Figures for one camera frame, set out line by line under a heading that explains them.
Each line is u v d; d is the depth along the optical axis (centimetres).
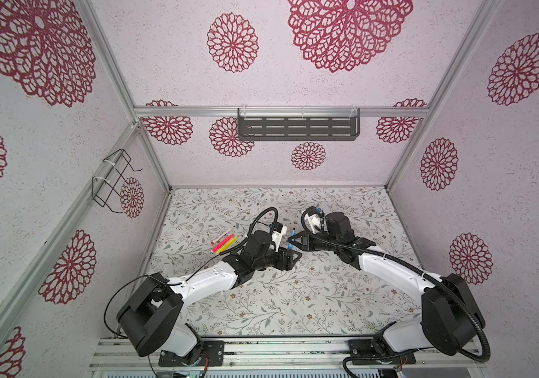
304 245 72
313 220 76
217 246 99
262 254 66
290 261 73
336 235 65
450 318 42
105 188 75
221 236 102
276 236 74
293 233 79
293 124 97
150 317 43
